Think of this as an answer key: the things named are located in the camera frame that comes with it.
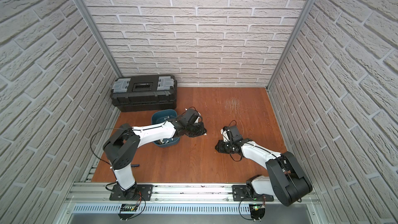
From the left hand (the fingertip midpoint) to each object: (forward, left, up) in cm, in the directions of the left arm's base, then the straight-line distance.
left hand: (210, 129), depth 87 cm
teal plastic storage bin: (+13, +33, -6) cm, 36 cm away
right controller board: (-38, -21, -9) cm, 44 cm away
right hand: (-7, -6, -8) cm, 12 cm away
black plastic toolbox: (+21, +41, +8) cm, 47 cm away
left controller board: (-36, +41, -12) cm, 55 cm away
